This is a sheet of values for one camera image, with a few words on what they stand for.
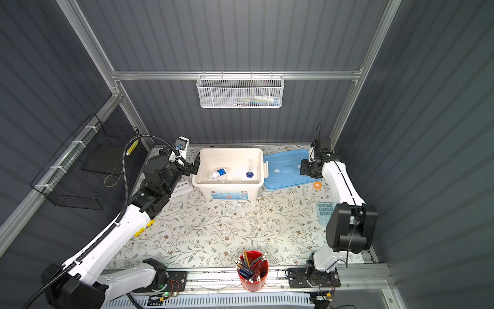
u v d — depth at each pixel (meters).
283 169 1.09
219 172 0.96
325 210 0.91
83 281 0.39
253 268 0.68
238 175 1.02
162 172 0.53
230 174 1.05
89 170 0.74
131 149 0.82
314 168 0.65
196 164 0.67
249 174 1.05
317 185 1.02
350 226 0.45
